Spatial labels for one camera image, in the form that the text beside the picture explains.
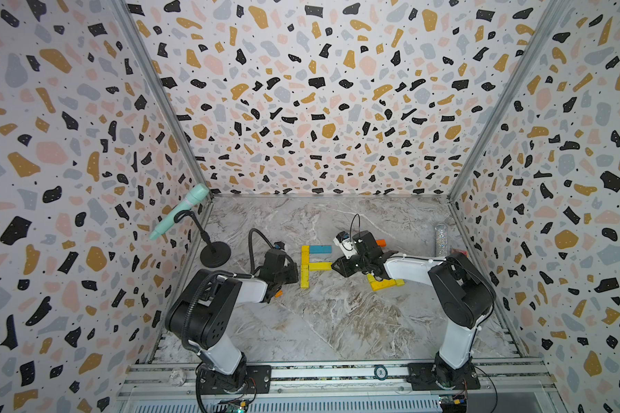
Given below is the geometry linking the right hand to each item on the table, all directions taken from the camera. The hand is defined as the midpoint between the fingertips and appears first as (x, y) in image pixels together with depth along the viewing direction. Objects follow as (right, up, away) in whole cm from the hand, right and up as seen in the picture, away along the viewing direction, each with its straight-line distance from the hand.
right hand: (339, 264), depth 94 cm
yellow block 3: (-13, +3, +6) cm, 14 cm away
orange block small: (-21, -9, -5) cm, 23 cm away
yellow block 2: (-7, -1, +3) cm, 8 cm away
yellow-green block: (+8, 0, -21) cm, 23 cm away
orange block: (+18, +7, +12) cm, 23 cm away
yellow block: (-13, -4, 0) cm, 13 cm away
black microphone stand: (-48, +3, +6) cm, 48 cm away
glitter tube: (+42, +8, +9) cm, 44 cm away
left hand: (-14, -1, +2) cm, 14 cm away
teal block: (-7, +5, +9) cm, 12 cm away
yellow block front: (+16, -6, -2) cm, 18 cm away
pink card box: (+47, +4, +9) cm, 48 cm away
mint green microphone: (-43, +24, -18) cm, 52 cm away
